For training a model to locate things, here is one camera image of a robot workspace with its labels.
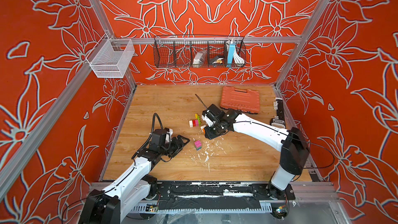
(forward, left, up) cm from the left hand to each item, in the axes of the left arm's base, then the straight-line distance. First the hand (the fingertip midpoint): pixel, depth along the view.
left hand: (186, 143), depth 82 cm
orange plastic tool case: (+34, -38, -2) cm, 51 cm away
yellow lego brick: (+21, -3, -5) cm, 22 cm away
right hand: (+3, -9, +4) cm, 10 cm away
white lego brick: (+15, 0, -5) cm, 16 cm away
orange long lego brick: (+1, -9, +12) cm, 15 cm away
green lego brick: (0, -7, -7) cm, 10 cm away
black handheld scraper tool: (+21, -57, -6) cm, 61 cm away
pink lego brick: (+16, -4, -4) cm, 17 cm away
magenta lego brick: (+1, -6, -2) cm, 6 cm away
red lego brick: (+16, -2, -4) cm, 16 cm away
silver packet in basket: (+42, -4, +24) cm, 49 cm away
